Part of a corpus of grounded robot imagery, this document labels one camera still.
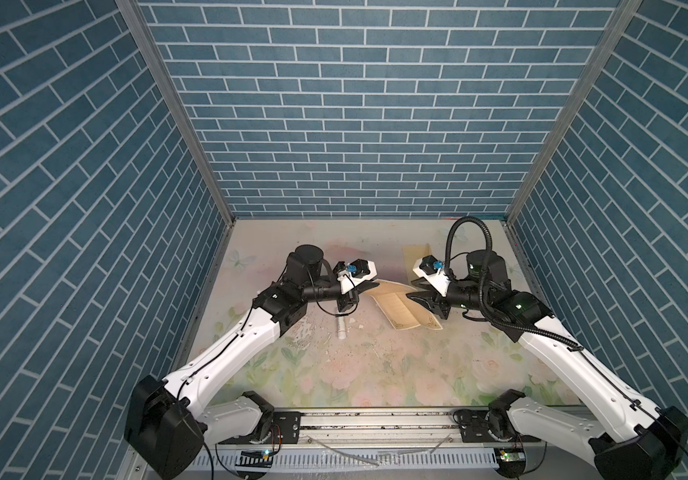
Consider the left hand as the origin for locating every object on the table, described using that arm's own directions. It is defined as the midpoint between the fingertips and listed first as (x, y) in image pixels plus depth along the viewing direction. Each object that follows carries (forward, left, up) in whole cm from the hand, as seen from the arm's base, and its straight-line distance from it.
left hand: (374, 281), depth 70 cm
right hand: (+1, -9, -2) cm, 9 cm away
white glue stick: (0, +8, -26) cm, 27 cm away
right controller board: (-32, -35, -31) cm, 56 cm away
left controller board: (-31, +29, -31) cm, 52 cm away
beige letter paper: (0, -8, -14) cm, 16 cm away
